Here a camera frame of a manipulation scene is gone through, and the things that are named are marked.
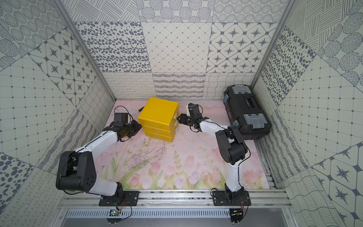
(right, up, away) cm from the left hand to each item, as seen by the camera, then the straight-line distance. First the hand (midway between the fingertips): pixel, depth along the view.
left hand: (141, 123), depth 91 cm
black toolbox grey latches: (+69, +9, +1) cm, 69 cm away
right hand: (+26, +2, +6) cm, 27 cm away
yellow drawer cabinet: (+15, +4, -11) cm, 19 cm away
